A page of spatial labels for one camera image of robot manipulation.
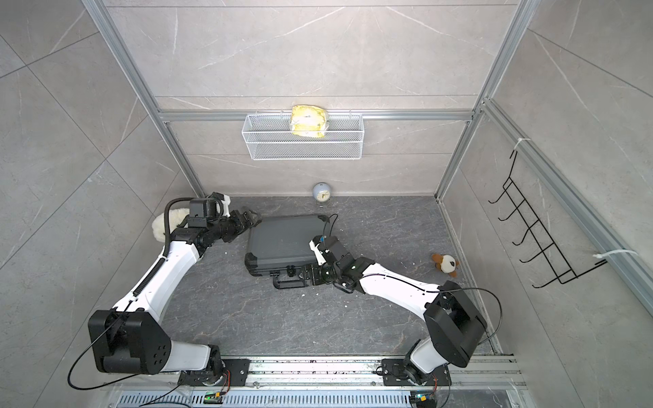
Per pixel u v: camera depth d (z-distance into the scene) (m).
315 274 0.71
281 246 0.90
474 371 0.76
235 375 0.73
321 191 1.14
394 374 0.72
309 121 0.86
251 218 0.75
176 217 1.08
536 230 0.68
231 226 0.73
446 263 0.93
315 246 0.76
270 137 1.01
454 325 0.42
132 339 0.41
